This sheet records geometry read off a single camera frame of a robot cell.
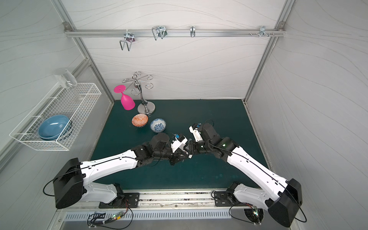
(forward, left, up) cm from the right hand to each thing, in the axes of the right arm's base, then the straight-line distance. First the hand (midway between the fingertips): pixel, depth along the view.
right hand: (186, 146), depth 73 cm
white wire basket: (+15, +64, +13) cm, 67 cm away
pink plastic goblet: (+31, +43, -1) cm, 53 cm away
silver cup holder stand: (+41, +37, -17) cm, 57 cm away
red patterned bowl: (+29, +37, -17) cm, 50 cm away
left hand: (-5, -1, -3) cm, 6 cm away
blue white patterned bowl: (+25, +23, -18) cm, 38 cm away
